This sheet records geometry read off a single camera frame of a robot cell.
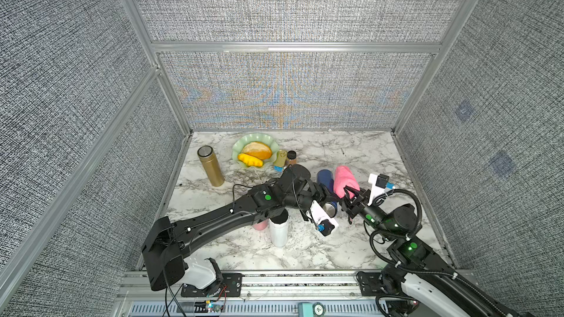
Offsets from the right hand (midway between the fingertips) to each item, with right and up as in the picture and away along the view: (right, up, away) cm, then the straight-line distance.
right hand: (339, 182), depth 66 cm
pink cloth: (+1, +2, +1) cm, 2 cm away
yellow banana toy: (-32, +5, +35) cm, 47 cm away
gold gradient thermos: (-46, +9, +18) cm, 50 cm away
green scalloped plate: (-26, +16, +44) cm, 54 cm away
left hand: (0, -4, +1) cm, 5 cm away
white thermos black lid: (-18, -15, +3) cm, 24 cm away
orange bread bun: (-28, +10, +38) cm, 48 cm away
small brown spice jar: (-13, +7, +31) cm, 35 cm away
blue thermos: (-1, 0, +13) cm, 13 cm away
